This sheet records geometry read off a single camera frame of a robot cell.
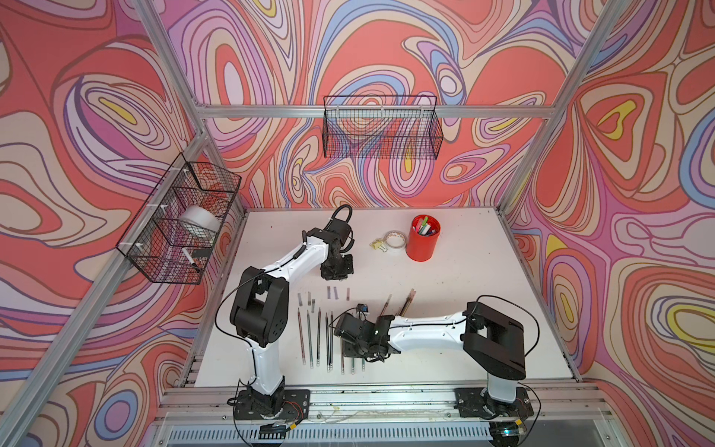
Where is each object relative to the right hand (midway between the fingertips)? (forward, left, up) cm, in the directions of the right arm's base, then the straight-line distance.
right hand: (351, 357), depth 82 cm
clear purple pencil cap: (+22, +8, +1) cm, 23 cm away
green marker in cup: (+41, -28, +13) cm, 52 cm away
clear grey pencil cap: (+18, +14, +1) cm, 22 cm away
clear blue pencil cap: (+19, +17, +2) cm, 26 cm away
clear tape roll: (+43, -18, +2) cm, 46 cm away
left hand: (+23, -1, +8) cm, 24 cm away
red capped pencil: (-3, +2, +1) cm, 4 cm away
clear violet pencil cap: (+21, +5, +1) cm, 22 cm away
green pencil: (+4, +13, +1) cm, 13 cm away
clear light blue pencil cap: (+16, +13, +2) cm, 21 cm away
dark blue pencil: (+6, +10, 0) cm, 12 cm away
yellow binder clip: (+41, -12, +2) cm, 43 cm away
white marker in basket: (+18, +42, +28) cm, 53 cm away
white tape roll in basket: (+28, +39, +34) cm, 59 cm away
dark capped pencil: (+4, +6, +1) cm, 7 cm away
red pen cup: (+38, -27, +9) cm, 48 cm away
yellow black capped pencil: (+17, -20, +1) cm, 26 cm away
